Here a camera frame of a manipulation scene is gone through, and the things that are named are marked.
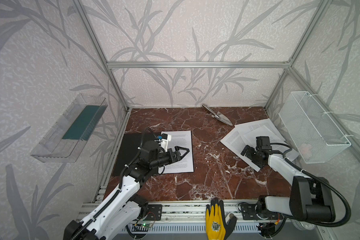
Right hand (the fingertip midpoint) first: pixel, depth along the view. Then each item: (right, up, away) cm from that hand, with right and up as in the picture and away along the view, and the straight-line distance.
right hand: (247, 150), depth 92 cm
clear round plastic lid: (+14, -28, -27) cm, 41 cm away
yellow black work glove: (-23, -31, -24) cm, 46 cm away
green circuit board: (-57, -31, -22) cm, 68 cm away
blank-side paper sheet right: (+16, +11, +15) cm, 24 cm away
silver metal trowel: (-14, +23, +23) cm, 35 cm away
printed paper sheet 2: (-5, +4, +10) cm, 11 cm away
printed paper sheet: (-40, +6, +10) cm, 42 cm away
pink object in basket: (+21, +4, -20) cm, 29 cm away
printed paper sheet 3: (+7, +14, +17) cm, 23 cm away
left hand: (-38, +5, -20) cm, 43 cm away
